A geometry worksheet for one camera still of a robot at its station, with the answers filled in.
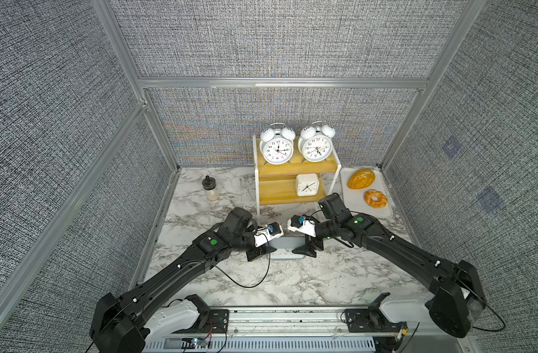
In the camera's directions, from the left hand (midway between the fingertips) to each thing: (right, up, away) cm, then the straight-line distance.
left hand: (274, 240), depth 74 cm
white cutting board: (+40, +12, +32) cm, 53 cm away
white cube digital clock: (+13, +19, +12) cm, 26 cm away
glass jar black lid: (-29, +19, +26) cm, 44 cm away
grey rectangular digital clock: (+3, -2, -1) cm, 4 cm away
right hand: (+7, +2, +3) cm, 8 cm away
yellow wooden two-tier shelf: (+1, +19, +17) cm, 26 cm away
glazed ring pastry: (+51, +10, +29) cm, 59 cm away
